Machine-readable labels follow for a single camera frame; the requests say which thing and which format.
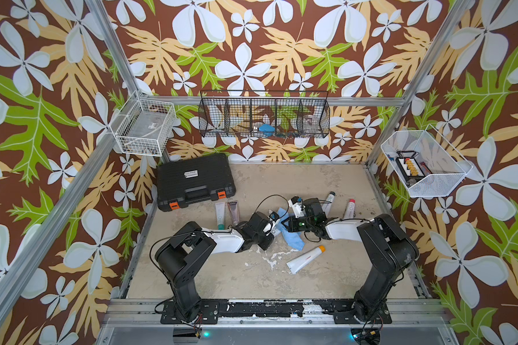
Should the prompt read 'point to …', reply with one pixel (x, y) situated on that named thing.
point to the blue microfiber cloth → (293, 238)
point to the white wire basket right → (426, 164)
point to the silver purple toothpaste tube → (234, 212)
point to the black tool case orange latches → (193, 180)
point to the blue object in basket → (267, 129)
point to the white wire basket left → (143, 126)
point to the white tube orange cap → (297, 263)
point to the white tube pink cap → (350, 209)
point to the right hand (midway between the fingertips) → (280, 222)
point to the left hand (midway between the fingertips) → (272, 232)
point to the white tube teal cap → (220, 215)
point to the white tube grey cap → (326, 207)
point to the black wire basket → (265, 114)
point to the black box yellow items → (409, 166)
